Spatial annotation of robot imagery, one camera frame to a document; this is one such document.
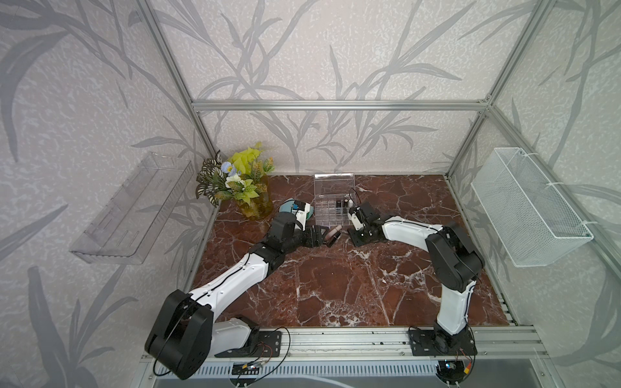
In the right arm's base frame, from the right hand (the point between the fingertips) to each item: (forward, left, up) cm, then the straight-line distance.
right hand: (353, 236), depth 98 cm
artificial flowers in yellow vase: (+13, +43, +22) cm, 50 cm away
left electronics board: (-44, +36, -1) cm, 56 cm away
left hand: (-6, +13, +16) cm, 21 cm away
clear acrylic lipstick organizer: (+25, +7, -2) cm, 26 cm away
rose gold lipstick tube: (+2, +8, 0) cm, 9 cm away
